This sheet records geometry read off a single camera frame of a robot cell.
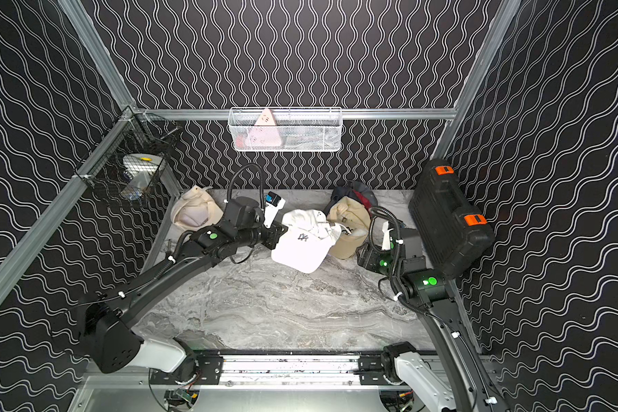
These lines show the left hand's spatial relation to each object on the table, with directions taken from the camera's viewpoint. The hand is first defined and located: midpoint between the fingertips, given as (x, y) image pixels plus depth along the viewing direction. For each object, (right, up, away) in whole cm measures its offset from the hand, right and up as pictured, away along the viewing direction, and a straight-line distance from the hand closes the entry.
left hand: (286, 223), depth 76 cm
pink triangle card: (-9, +31, +14) cm, 35 cm away
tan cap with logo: (+25, +1, +24) cm, 35 cm away
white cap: (+5, -6, +6) cm, 10 cm away
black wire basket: (-50, +18, +4) cm, 53 cm away
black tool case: (+52, -5, +6) cm, 52 cm away
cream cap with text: (-43, +5, +36) cm, 57 cm away
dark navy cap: (+18, +12, +27) cm, 35 cm away
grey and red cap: (+30, +12, +37) cm, 49 cm away
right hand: (+23, -8, -2) cm, 25 cm away
